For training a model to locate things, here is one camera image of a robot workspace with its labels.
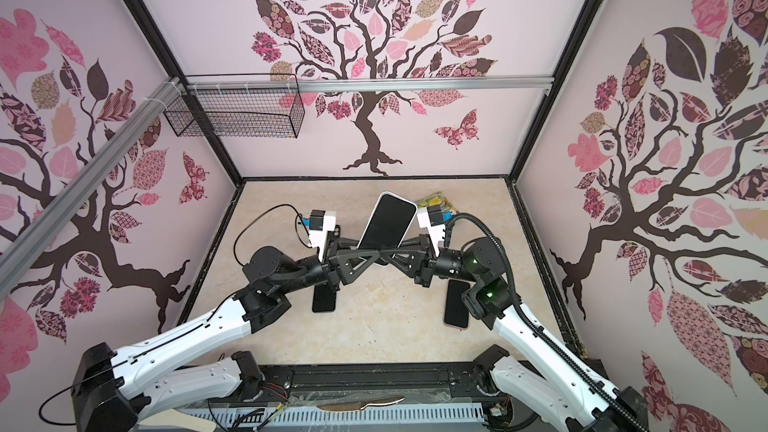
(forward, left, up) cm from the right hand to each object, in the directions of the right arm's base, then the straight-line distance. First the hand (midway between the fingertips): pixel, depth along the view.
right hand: (386, 254), depth 56 cm
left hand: (-1, +1, 0) cm, 1 cm away
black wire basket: (+57, +39, -2) cm, 69 cm away
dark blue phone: (+6, +20, -36) cm, 41 cm away
